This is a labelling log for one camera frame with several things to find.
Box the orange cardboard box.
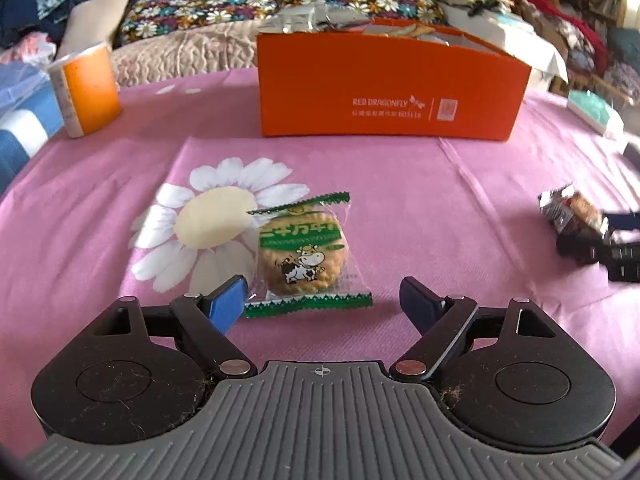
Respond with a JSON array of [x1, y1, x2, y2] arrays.
[[256, 16, 533, 142]]

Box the blue white striped cloth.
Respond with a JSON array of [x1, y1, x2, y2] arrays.
[[0, 62, 67, 197]]

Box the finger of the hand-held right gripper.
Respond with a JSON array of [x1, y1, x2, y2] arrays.
[[600, 211, 640, 234], [585, 244, 640, 283]]

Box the orange white paper cup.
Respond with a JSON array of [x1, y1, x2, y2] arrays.
[[47, 42, 124, 140]]

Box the pink floral clothes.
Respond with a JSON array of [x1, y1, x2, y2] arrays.
[[0, 30, 59, 67]]

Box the red blanket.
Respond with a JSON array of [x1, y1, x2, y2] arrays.
[[515, 0, 607, 61]]

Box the silver foil snack bag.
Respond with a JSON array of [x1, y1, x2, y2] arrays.
[[275, 4, 346, 35]]

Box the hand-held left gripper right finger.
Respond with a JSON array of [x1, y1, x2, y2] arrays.
[[390, 275, 559, 381]]

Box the beige quilted cover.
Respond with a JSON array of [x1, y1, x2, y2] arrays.
[[112, 20, 261, 89]]

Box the dark blue clothes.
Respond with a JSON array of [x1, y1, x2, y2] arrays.
[[0, 0, 76, 47]]

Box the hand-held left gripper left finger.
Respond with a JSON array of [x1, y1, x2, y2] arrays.
[[91, 274, 259, 379]]

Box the pink floral tablecloth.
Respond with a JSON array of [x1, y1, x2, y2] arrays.
[[0, 67, 640, 461]]

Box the teal tissue pack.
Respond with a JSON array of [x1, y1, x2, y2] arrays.
[[566, 89, 626, 135]]

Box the brown chocolate cookie packet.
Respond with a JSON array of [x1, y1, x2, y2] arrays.
[[537, 184, 609, 266]]

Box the green edged cookie packet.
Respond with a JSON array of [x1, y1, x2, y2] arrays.
[[243, 191, 375, 320]]

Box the plain beige pillow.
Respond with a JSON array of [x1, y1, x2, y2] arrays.
[[55, 0, 135, 62]]

